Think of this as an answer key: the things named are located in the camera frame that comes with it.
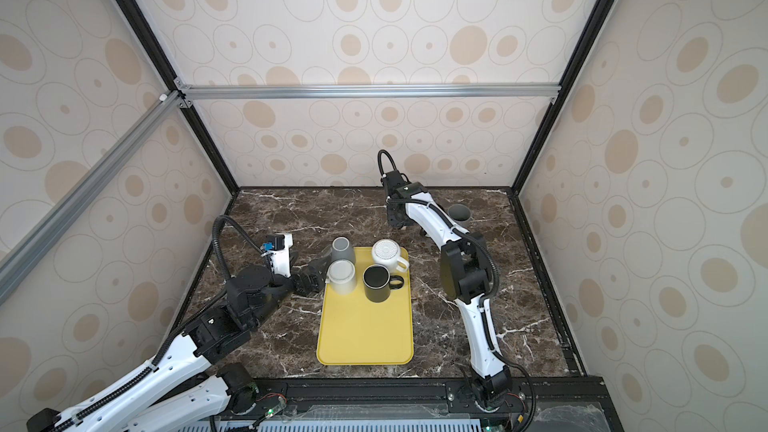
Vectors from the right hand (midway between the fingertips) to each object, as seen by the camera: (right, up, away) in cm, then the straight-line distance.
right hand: (402, 217), depth 99 cm
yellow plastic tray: (-14, -32, -16) cm, 38 cm away
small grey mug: (-19, -10, -8) cm, 23 cm away
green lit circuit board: (-31, -46, -28) cm, 62 cm away
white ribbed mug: (-5, -11, -7) cm, 14 cm away
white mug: (-18, -17, -12) cm, 28 cm away
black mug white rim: (-7, -18, -16) cm, 25 cm away
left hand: (-20, -9, -30) cm, 37 cm away
